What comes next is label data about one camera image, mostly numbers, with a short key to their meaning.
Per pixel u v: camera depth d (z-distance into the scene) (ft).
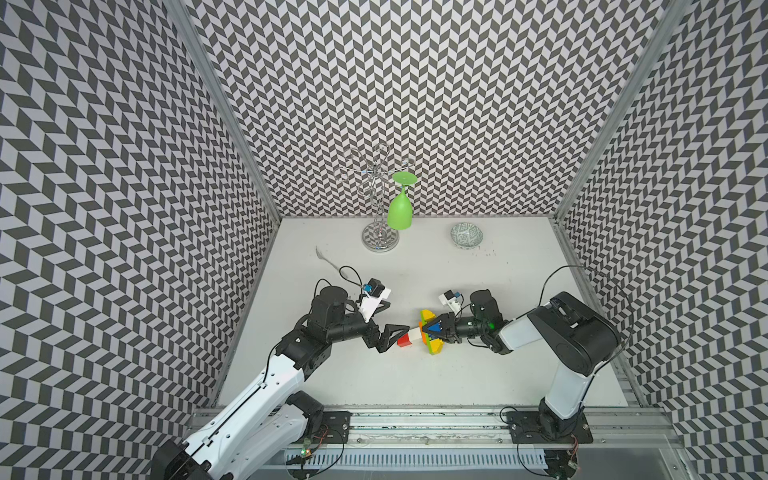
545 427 2.16
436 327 2.65
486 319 2.44
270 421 1.87
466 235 3.65
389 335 2.05
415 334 2.73
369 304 2.07
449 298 2.82
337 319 1.95
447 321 2.63
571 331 1.62
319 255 3.57
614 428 2.47
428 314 2.85
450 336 2.57
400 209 2.92
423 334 2.76
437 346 2.64
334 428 2.37
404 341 2.77
